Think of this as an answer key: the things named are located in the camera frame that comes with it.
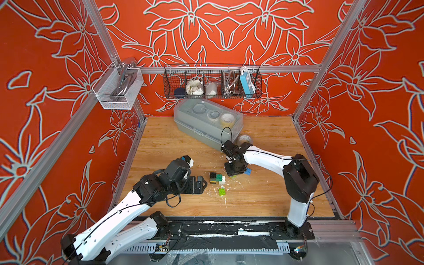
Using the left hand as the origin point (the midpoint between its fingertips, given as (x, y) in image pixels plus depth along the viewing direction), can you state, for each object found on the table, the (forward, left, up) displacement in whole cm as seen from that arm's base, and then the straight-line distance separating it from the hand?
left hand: (200, 183), depth 69 cm
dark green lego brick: (+9, -8, -13) cm, 18 cm away
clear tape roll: (+40, -24, -17) cm, 49 cm away
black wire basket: (+58, -2, +14) cm, 59 cm away
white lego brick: (+8, -11, -16) cm, 21 cm away
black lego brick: (+9, -5, -11) cm, 15 cm away
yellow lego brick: (+8, -5, -17) cm, 20 cm away
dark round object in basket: (+49, +16, +11) cm, 52 cm away
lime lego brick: (+12, -17, -18) cm, 27 cm away
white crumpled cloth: (+51, +9, +13) cm, 53 cm away
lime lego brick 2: (+3, -10, -17) cm, 20 cm away
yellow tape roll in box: (+40, -12, -1) cm, 42 cm away
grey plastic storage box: (+34, -4, +2) cm, 35 cm away
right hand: (+12, -12, -14) cm, 22 cm away
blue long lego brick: (+16, -25, -17) cm, 34 cm away
